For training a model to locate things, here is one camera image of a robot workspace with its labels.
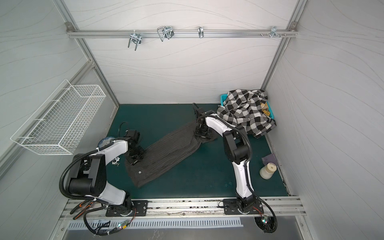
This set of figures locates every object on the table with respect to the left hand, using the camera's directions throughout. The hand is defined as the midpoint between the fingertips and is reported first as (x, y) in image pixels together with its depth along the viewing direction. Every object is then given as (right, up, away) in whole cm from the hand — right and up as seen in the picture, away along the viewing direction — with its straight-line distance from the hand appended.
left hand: (146, 155), depth 92 cm
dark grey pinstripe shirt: (+11, +4, 0) cm, 12 cm away
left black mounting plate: (+2, -22, -18) cm, 28 cm away
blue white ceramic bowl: (-27, +9, +2) cm, 29 cm away
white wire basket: (-33, +20, -24) cm, 45 cm away
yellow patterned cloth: (+81, +30, +13) cm, 87 cm away
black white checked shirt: (+64, +31, +13) cm, 72 cm away
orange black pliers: (-27, -20, -19) cm, 38 cm away
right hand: (+35, +12, +5) cm, 38 cm away
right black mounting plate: (+49, -21, -19) cm, 56 cm away
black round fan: (+67, -29, -20) cm, 75 cm away
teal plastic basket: (+53, +40, +22) cm, 69 cm away
